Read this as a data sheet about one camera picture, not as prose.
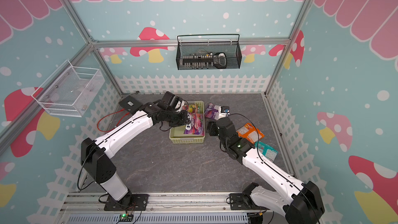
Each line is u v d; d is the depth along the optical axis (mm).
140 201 738
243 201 670
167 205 743
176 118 696
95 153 433
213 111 1082
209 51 942
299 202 382
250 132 952
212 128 674
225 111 655
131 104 1119
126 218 727
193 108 1021
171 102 637
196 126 835
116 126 1023
